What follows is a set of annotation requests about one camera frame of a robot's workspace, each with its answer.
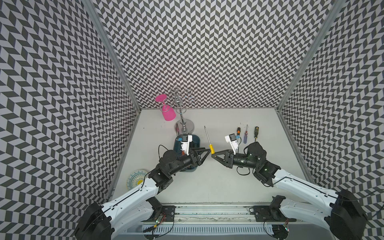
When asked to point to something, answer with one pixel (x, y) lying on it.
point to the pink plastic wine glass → (168, 112)
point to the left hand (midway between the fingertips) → (208, 152)
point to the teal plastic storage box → (195, 143)
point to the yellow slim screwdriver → (211, 146)
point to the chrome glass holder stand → (183, 126)
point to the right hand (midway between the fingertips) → (212, 159)
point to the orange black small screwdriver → (238, 131)
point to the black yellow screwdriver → (256, 132)
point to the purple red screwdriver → (245, 137)
